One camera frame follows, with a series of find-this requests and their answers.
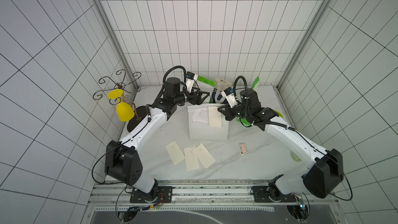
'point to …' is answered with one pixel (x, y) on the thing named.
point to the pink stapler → (242, 148)
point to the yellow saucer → (114, 94)
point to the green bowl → (280, 114)
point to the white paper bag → (199, 128)
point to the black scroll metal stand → (121, 84)
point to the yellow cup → (124, 111)
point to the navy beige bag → (221, 84)
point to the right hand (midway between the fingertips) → (220, 105)
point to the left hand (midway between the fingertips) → (202, 94)
